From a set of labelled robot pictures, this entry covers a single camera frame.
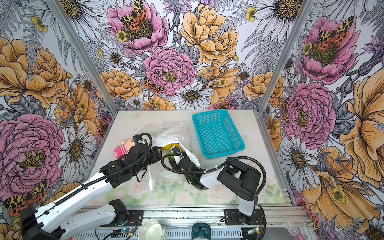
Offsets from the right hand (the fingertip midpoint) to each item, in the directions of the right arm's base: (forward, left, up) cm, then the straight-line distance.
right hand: (173, 157), depth 87 cm
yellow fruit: (-3, -1, +17) cm, 17 cm away
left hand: (-4, +7, +9) cm, 12 cm away
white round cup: (-33, +9, -9) cm, 36 cm away
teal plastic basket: (+22, -29, -9) cm, 38 cm away
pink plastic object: (-36, -56, -7) cm, 67 cm away
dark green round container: (-35, -14, 0) cm, 38 cm away
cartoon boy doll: (+7, +31, -1) cm, 32 cm away
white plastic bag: (+6, -3, +13) cm, 15 cm away
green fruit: (-5, -1, +10) cm, 11 cm away
